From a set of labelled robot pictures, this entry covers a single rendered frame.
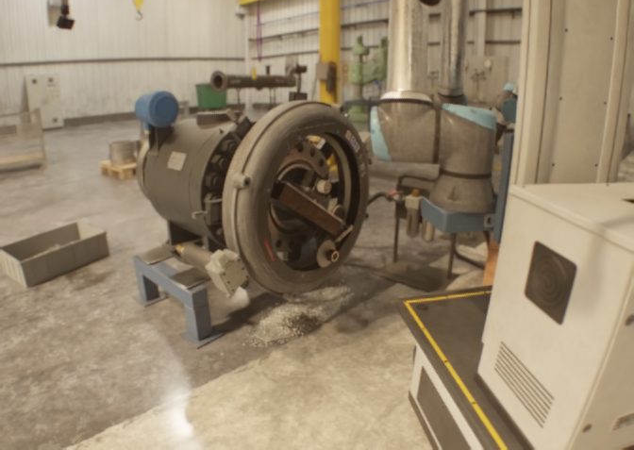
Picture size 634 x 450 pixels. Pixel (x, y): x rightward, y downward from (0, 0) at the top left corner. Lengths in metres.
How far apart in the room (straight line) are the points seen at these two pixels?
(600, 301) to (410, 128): 0.62
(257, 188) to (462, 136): 0.64
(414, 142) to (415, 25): 0.32
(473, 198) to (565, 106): 0.33
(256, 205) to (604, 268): 0.97
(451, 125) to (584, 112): 0.35
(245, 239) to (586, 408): 1.02
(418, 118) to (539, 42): 0.35
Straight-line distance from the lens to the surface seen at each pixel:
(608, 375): 0.79
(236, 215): 1.28
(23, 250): 3.00
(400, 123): 1.05
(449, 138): 1.05
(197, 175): 1.60
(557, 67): 1.06
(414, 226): 2.20
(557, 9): 1.07
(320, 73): 5.06
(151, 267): 1.93
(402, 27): 1.13
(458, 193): 1.07
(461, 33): 1.31
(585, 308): 0.75
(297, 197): 1.37
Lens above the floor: 1.03
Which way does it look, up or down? 18 degrees down
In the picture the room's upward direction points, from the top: straight up
